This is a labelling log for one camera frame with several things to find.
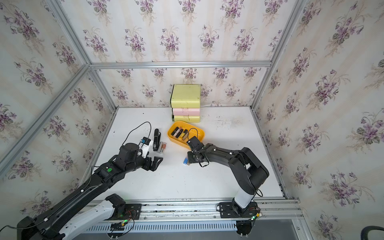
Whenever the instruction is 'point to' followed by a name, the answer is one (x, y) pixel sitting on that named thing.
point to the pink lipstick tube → (177, 131)
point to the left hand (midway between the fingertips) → (157, 157)
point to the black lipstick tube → (175, 130)
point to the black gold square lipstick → (184, 134)
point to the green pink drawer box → (185, 103)
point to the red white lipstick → (164, 147)
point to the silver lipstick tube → (160, 147)
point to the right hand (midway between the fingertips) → (192, 158)
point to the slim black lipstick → (179, 133)
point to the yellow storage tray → (192, 131)
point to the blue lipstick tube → (186, 161)
